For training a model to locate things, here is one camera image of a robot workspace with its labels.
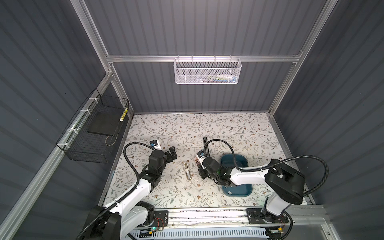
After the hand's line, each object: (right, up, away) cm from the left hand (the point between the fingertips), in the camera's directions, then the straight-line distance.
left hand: (167, 149), depth 85 cm
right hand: (+19, -10, +2) cm, 22 cm away
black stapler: (+23, -4, +11) cm, 26 cm away
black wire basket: (-35, +9, -13) cm, 38 cm away
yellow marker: (-24, +20, -3) cm, 31 cm away
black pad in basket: (-30, +15, -8) cm, 35 cm away
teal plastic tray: (+39, -23, -3) cm, 45 cm away
